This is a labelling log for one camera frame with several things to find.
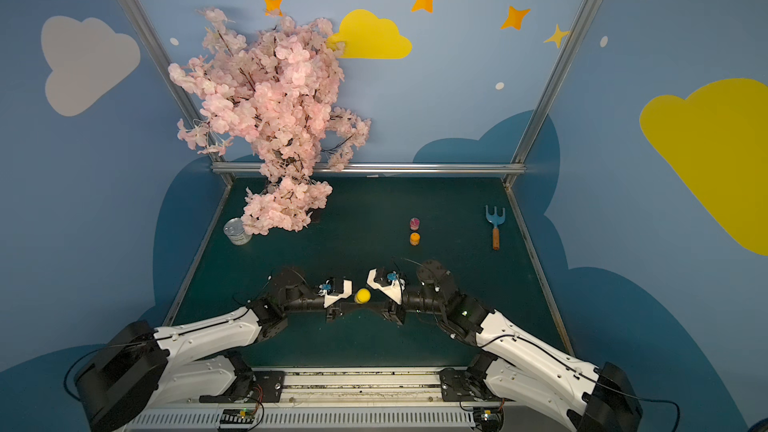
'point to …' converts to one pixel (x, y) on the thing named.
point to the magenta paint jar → (414, 223)
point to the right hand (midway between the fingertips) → (373, 288)
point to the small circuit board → (237, 416)
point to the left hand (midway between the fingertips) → (368, 291)
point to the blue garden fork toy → (496, 220)
